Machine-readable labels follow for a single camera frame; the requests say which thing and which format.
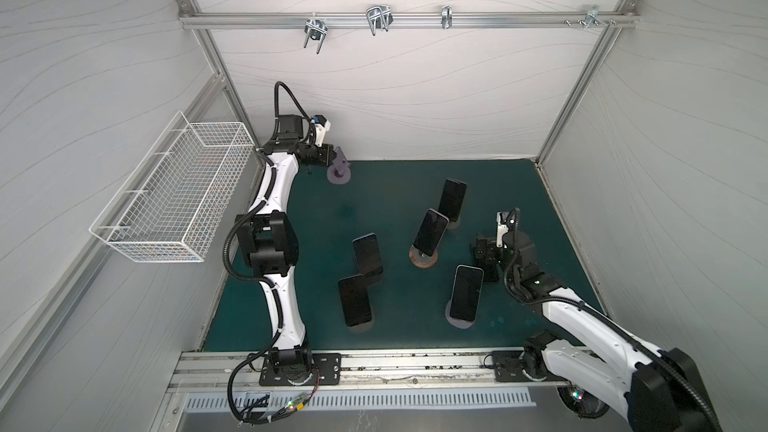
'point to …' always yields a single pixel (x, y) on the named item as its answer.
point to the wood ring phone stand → (421, 259)
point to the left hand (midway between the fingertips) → (339, 148)
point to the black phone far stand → (452, 199)
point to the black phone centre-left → (366, 253)
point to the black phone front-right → (466, 292)
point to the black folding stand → (374, 276)
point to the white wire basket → (172, 203)
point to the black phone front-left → (355, 299)
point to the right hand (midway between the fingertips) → (502, 227)
